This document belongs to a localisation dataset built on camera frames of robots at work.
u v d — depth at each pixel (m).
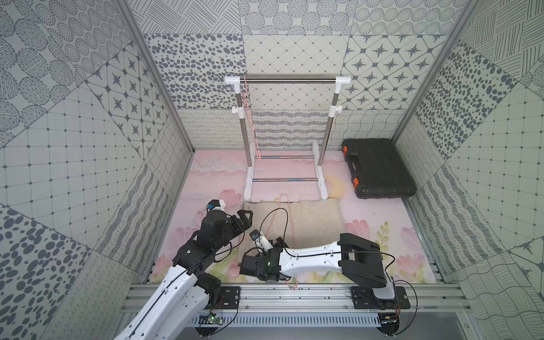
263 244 0.73
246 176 1.06
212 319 0.70
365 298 0.71
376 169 1.07
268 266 0.57
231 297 0.73
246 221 0.69
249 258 0.64
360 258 0.50
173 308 0.47
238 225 0.67
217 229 0.55
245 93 0.97
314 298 0.76
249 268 0.62
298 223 0.90
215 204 0.69
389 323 0.72
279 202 0.96
